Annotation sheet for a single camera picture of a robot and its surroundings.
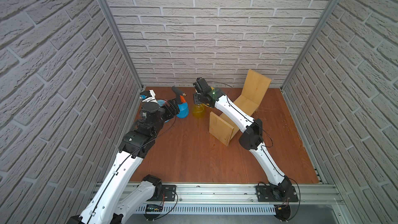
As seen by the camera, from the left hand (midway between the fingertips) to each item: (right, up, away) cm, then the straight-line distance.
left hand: (168, 98), depth 67 cm
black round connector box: (+53, -53, +3) cm, 75 cm away
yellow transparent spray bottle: (+13, -8, +34) cm, 37 cm away
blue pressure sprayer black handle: (+3, -8, +28) cm, 30 cm away
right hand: (+8, 0, +24) cm, 25 cm away
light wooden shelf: (+26, -15, +7) cm, 31 cm away
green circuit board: (-7, -52, +4) cm, 52 cm away
